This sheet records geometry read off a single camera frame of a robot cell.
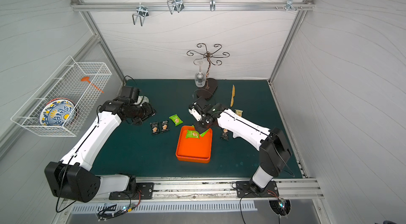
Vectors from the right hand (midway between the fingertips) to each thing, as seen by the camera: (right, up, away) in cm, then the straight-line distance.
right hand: (200, 124), depth 82 cm
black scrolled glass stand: (+6, +23, +32) cm, 40 cm away
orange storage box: (-5, -16, +6) cm, 18 cm away
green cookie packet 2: (-5, -8, +8) cm, 12 cm away
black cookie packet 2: (-23, -4, +13) cm, 26 cm away
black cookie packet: (-28, -4, +12) cm, 31 cm away
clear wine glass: (-1, +26, +10) cm, 28 cm away
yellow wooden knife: (+22, +15, +29) cm, 39 cm away
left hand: (-24, +6, -3) cm, 25 cm away
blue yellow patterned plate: (-56, +9, -21) cm, 60 cm away
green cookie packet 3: (+2, -3, -9) cm, 10 cm away
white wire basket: (-59, +22, -6) cm, 63 cm away
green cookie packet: (-16, 0, +16) cm, 23 cm away
